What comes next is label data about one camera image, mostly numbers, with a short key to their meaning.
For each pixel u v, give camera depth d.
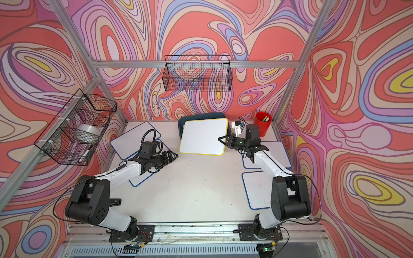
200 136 1.03
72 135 0.74
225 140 0.81
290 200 0.44
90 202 0.44
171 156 0.83
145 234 0.73
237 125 0.78
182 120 1.12
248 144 0.68
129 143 1.15
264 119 1.06
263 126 1.02
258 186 0.89
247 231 0.73
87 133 0.69
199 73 0.96
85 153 0.72
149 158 0.72
